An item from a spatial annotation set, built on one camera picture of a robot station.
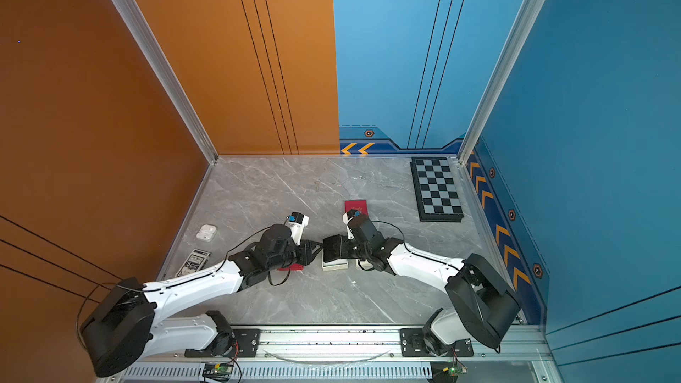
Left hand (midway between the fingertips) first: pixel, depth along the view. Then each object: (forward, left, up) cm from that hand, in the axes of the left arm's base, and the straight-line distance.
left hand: (323, 242), depth 82 cm
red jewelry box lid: (+19, -12, -7) cm, 24 cm away
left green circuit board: (-32, +27, -13) cm, 44 cm away
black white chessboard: (+24, -42, -7) cm, 49 cm away
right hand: (0, -3, -2) cm, 4 cm away
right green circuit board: (-32, -35, -10) cm, 48 cm away
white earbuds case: (+8, +44, -10) cm, 46 cm away
